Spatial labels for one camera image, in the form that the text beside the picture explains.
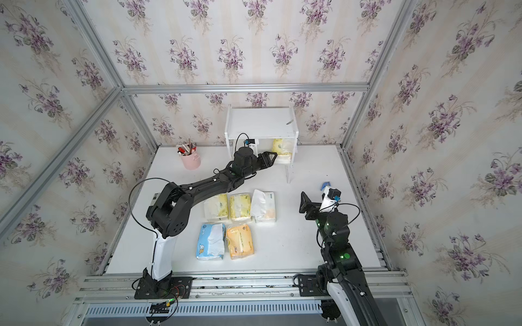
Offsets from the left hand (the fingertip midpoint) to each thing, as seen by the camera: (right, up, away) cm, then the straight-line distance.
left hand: (276, 156), depth 89 cm
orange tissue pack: (-15, -35, -7) cm, 39 cm away
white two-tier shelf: (-2, +12, -7) cm, 14 cm away
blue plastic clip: (+27, -14, +14) cm, 33 cm away
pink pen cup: (-44, -2, +19) cm, 48 cm away
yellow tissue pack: (-16, -22, +2) cm, 28 cm away
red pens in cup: (-47, +5, +18) cm, 50 cm away
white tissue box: (-6, -23, +2) cm, 23 cm away
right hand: (+14, -15, -13) cm, 24 cm away
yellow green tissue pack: (-27, -23, +1) cm, 35 cm away
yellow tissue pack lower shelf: (+1, +4, +5) cm, 7 cm away
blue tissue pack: (-27, -34, -10) cm, 44 cm away
